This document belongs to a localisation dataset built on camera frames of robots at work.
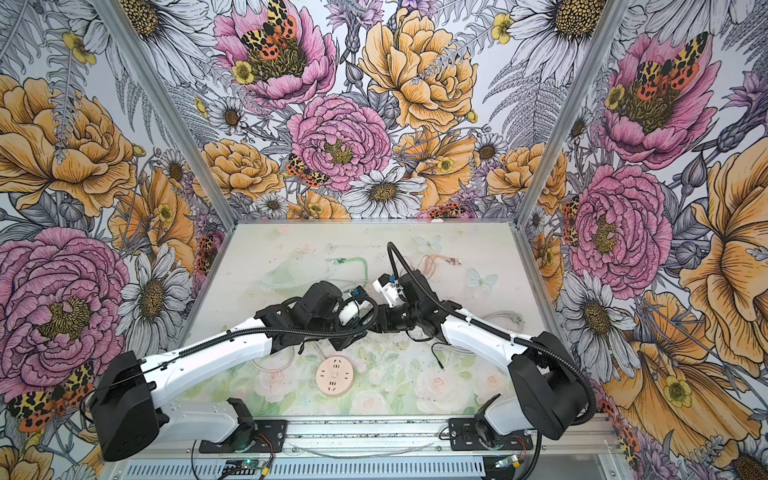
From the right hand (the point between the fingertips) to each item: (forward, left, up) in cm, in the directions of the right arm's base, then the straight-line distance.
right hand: (366, 334), depth 78 cm
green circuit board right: (-26, -34, -13) cm, 45 cm away
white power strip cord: (+11, -42, -11) cm, 45 cm away
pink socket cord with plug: (-4, +28, -13) cm, 31 cm away
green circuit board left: (-26, +27, -12) cm, 39 cm away
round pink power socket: (-7, +9, -10) cm, 15 cm away
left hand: (0, +3, -1) cm, 3 cm away
